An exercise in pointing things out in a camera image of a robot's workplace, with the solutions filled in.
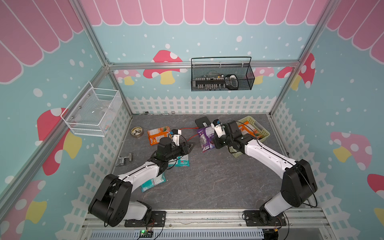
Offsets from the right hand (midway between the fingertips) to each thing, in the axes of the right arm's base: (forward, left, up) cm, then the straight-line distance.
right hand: (213, 138), depth 87 cm
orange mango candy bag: (+17, -26, -12) cm, 33 cm away
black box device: (+24, +5, -13) cm, 28 cm away
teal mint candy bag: (-8, +20, -14) cm, 26 cm away
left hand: (-6, +11, 0) cm, 13 cm away
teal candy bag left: (-21, +35, -14) cm, 43 cm away
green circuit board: (-44, +35, -18) cm, 59 cm away
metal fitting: (-5, +57, -14) cm, 59 cm away
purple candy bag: (+2, +4, -1) cm, 5 cm away
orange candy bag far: (+14, +39, -14) cm, 44 cm away
